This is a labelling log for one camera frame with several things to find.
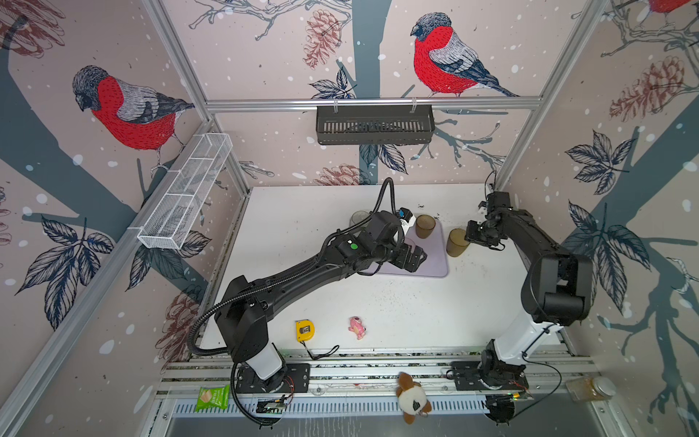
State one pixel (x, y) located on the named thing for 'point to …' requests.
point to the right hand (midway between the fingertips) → (470, 238)
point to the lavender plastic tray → (433, 247)
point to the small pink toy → (356, 326)
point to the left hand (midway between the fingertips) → (416, 252)
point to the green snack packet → (213, 398)
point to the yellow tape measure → (305, 330)
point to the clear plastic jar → (591, 389)
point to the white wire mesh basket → (173, 215)
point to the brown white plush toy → (411, 398)
